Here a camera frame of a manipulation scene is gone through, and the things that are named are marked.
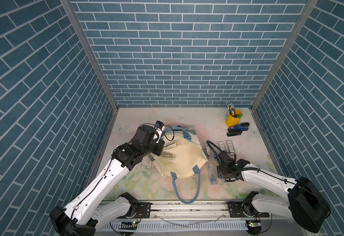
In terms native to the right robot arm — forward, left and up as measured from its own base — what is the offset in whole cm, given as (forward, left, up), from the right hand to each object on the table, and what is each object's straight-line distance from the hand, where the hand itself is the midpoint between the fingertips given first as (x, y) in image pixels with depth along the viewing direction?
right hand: (221, 172), depth 87 cm
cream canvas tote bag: (+9, +24, +2) cm, 26 cm away
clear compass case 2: (+16, -7, +2) cm, 18 cm away
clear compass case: (+18, -1, +3) cm, 18 cm away
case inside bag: (+7, +33, +3) cm, 33 cm away
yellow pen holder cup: (+35, -10, +7) cm, 37 cm away
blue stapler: (+34, -16, +2) cm, 38 cm away
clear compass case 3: (-2, +6, +2) cm, 7 cm away
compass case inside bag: (+13, +32, +5) cm, 35 cm away
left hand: (+4, +32, +24) cm, 41 cm away
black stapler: (+29, -10, +2) cm, 31 cm away
